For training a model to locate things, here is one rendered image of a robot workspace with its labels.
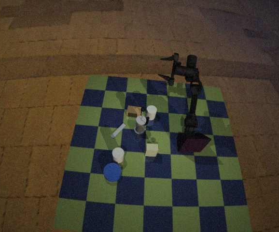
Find brown cardboard box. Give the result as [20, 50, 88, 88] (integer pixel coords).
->
[126, 105, 141, 117]

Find grey flat bar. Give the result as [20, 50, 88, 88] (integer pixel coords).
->
[111, 123, 126, 138]

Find blue disc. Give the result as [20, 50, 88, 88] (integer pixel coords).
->
[103, 163, 122, 182]

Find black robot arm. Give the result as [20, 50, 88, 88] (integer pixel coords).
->
[184, 55, 202, 137]

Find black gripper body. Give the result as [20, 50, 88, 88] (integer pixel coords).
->
[168, 53, 186, 86]

